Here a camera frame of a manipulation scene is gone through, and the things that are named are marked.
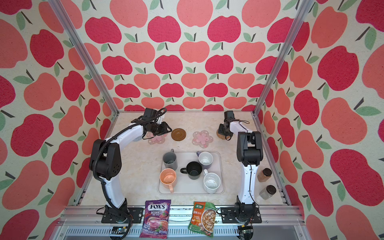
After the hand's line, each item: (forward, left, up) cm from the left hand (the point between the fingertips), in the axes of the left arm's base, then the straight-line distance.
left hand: (172, 132), depth 94 cm
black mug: (-21, -14, -9) cm, 27 cm away
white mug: (-28, -24, -11) cm, 38 cm away
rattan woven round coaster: (+4, -35, -10) cm, 36 cm away
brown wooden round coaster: (+7, -3, -12) cm, 14 cm away
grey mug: (-16, 0, -7) cm, 17 cm away
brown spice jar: (-27, -52, -4) cm, 58 cm away
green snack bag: (-46, -19, -10) cm, 50 cm away
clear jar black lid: (-35, -51, -3) cm, 62 cm away
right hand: (+7, -36, -11) cm, 39 cm away
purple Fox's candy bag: (-47, +5, -10) cm, 49 cm away
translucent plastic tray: (-30, -8, -11) cm, 33 cm away
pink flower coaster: (+3, +11, -12) cm, 17 cm away
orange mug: (-25, +1, -11) cm, 27 cm away
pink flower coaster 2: (+3, -20, -11) cm, 23 cm away
